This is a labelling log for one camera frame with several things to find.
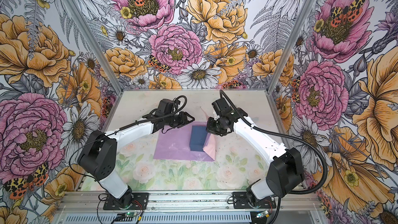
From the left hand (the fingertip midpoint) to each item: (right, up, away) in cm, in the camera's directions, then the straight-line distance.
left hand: (192, 124), depth 87 cm
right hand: (+9, -4, -8) cm, 13 cm away
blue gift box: (+4, -6, +2) cm, 8 cm away
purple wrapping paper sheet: (-11, -12, +7) cm, 18 cm away
